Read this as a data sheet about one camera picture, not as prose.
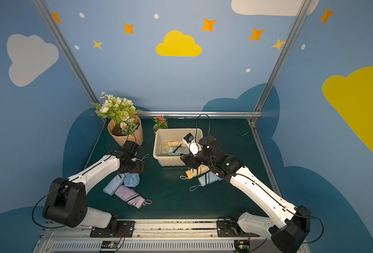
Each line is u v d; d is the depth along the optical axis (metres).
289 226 0.38
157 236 0.73
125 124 0.93
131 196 0.82
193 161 0.64
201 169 0.91
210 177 0.88
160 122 1.01
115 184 0.86
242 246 0.73
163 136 0.98
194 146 0.62
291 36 0.79
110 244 0.72
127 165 0.66
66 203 0.43
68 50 0.83
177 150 1.01
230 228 0.66
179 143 1.01
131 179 0.84
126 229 0.75
